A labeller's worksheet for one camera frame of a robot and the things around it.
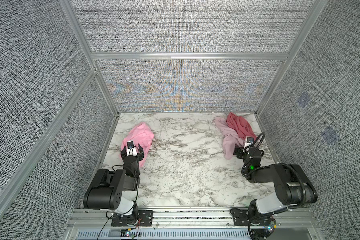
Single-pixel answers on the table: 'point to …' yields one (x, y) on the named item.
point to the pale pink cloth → (231, 139)
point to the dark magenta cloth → (240, 125)
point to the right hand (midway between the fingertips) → (244, 144)
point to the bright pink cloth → (141, 134)
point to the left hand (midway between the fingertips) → (132, 145)
